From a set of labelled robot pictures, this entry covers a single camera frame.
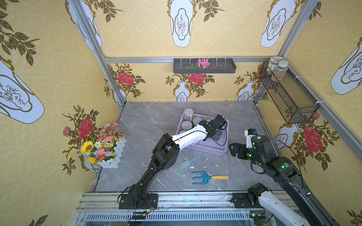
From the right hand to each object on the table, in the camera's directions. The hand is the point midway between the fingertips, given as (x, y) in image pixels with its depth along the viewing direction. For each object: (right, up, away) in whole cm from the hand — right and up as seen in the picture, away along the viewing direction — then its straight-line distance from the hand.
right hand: (237, 145), depth 75 cm
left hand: (-12, +7, +19) cm, 24 cm away
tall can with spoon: (-25, +16, +21) cm, 37 cm away
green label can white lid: (-26, +9, +20) cm, 35 cm away
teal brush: (-27, -14, +11) cm, 33 cm away
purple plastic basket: (-12, -2, +13) cm, 18 cm away
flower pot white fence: (-71, -2, +1) cm, 71 cm away
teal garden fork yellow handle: (-15, -20, +7) cm, 26 cm away
